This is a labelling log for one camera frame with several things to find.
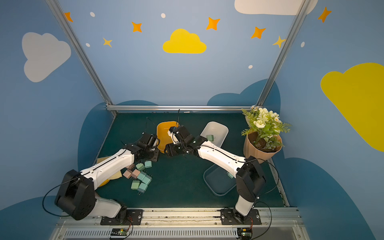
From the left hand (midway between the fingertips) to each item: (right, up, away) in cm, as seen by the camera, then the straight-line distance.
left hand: (155, 152), depth 88 cm
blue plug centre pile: (-8, -14, -2) cm, 16 cm away
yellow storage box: (+8, +10, -15) cm, 20 cm away
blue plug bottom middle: (-6, -19, -6) cm, 21 cm away
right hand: (+10, +3, -7) cm, 13 cm away
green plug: (-5, -7, +1) cm, 9 cm away
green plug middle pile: (-10, -9, +2) cm, 14 cm away
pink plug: (-12, -13, -1) cm, 17 cm away
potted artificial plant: (+63, +10, -4) cm, 64 cm away
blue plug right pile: (-4, -15, -3) cm, 16 cm away
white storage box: (+42, +12, +20) cm, 48 cm away
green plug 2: (-11, -18, -4) cm, 21 cm away
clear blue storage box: (+37, -16, -4) cm, 40 cm away
